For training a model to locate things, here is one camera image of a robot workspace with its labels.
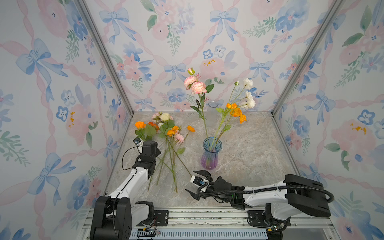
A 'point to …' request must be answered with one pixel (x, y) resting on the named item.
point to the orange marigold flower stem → (144, 131)
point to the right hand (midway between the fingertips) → (190, 178)
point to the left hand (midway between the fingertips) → (152, 145)
